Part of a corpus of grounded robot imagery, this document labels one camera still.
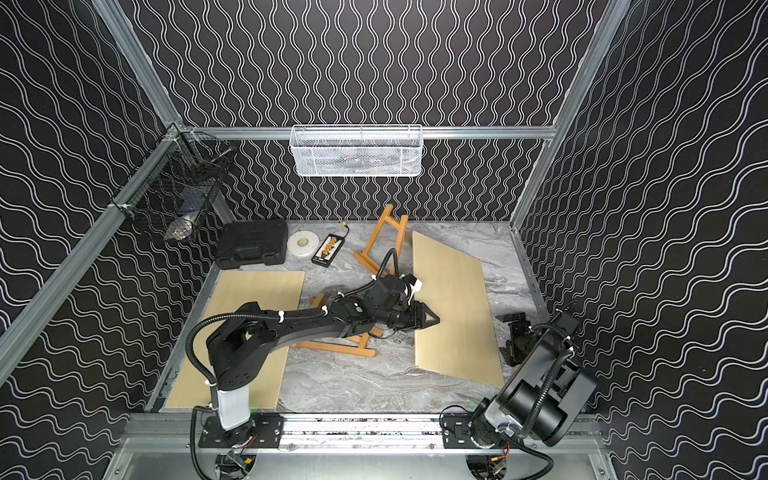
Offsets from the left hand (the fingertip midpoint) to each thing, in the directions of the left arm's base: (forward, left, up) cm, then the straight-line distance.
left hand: (439, 317), depth 77 cm
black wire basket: (+30, +83, +8) cm, 88 cm away
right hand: (+3, -21, -13) cm, 24 cm away
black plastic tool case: (+31, +60, -10) cm, 68 cm away
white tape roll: (+35, +48, -16) cm, 61 cm away
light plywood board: (-1, -9, -13) cm, 16 cm away
